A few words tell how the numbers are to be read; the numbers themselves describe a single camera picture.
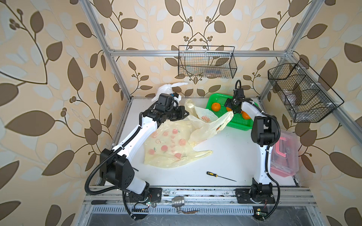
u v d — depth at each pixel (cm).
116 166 42
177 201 69
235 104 83
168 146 94
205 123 72
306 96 74
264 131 61
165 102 61
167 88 99
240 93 87
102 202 71
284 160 80
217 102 115
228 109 102
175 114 68
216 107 108
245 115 75
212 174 81
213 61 96
